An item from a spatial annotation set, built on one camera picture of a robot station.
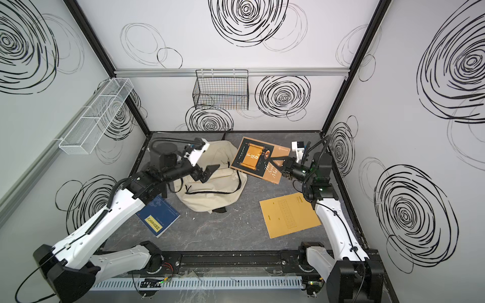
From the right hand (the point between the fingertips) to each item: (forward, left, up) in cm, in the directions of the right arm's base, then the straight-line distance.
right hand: (272, 165), depth 69 cm
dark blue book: (-11, +49, -26) cm, 57 cm away
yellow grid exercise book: (-7, -10, -30) cm, 32 cm away
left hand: (+2, +23, +2) cm, 23 cm away
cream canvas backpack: (0, +21, -19) cm, 29 cm away
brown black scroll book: (+5, +6, -2) cm, 8 cm away
